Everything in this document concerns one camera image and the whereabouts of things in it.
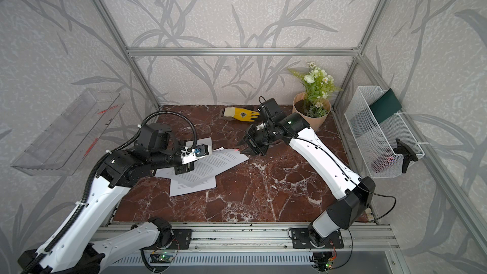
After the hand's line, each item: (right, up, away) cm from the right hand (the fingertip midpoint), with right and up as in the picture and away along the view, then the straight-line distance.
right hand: (234, 146), depth 66 cm
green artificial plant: (+37, +27, +24) cm, 52 cm away
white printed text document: (-6, -7, +6) cm, 11 cm away
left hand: (-11, -2, -1) cm, 11 cm away
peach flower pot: (+32, +17, +39) cm, 53 cm away
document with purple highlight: (-29, -22, +20) cm, 42 cm away
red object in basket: (+51, -5, -3) cm, 51 cm away
